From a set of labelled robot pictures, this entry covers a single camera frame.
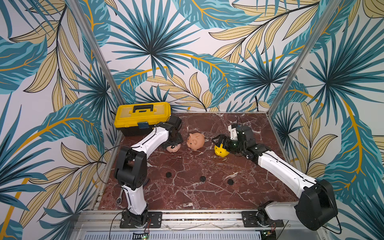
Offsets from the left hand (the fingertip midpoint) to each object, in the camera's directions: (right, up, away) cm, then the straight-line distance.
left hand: (175, 144), depth 91 cm
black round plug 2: (+17, -20, -3) cm, 26 cm away
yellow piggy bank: (+27, -4, -1) cm, 28 cm away
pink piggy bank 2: (+12, +2, +1) cm, 13 cm away
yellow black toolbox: (-25, +15, +4) cm, 30 cm away
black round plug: (-3, -18, -3) cm, 18 cm away
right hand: (+24, +2, -9) cm, 26 cm away
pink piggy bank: (-1, -3, +1) cm, 4 cm away
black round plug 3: (+33, -21, -5) cm, 39 cm away
